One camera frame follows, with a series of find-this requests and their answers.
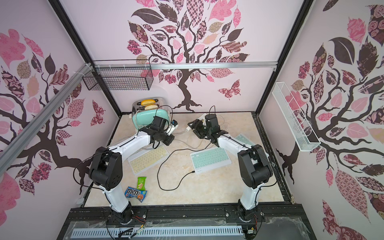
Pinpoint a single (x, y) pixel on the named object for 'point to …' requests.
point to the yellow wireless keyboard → (145, 159)
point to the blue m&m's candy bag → (133, 192)
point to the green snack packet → (141, 182)
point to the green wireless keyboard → (207, 160)
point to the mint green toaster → (142, 117)
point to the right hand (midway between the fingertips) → (189, 127)
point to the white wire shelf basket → (296, 116)
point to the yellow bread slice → (147, 102)
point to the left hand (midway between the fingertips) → (170, 139)
